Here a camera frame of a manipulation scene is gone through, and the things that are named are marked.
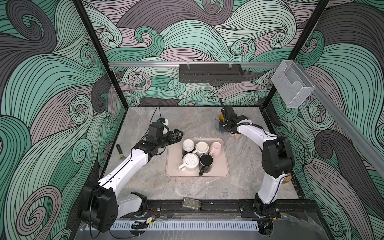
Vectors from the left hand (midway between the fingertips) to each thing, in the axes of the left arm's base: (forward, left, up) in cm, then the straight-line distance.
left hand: (179, 134), depth 81 cm
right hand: (+12, -29, -8) cm, 32 cm away
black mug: (-12, -15, -9) cm, 21 cm away
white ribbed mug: (-12, -7, -11) cm, 17 cm away
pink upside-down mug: (-5, -22, -11) cm, 25 cm away
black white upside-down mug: (-3, -5, -9) cm, 10 cm away
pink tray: (-6, +3, -18) cm, 19 cm away
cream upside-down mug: (-2, -13, -11) cm, 17 cm away
